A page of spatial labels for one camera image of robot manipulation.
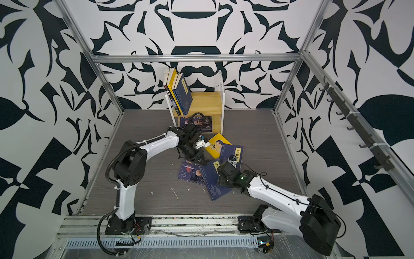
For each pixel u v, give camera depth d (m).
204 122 1.07
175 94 0.79
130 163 0.53
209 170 0.87
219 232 0.73
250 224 0.74
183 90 0.87
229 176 0.62
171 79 0.78
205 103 0.95
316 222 0.41
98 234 0.69
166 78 0.78
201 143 0.85
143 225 0.73
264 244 0.71
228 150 0.97
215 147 0.99
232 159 0.76
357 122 0.55
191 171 0.90
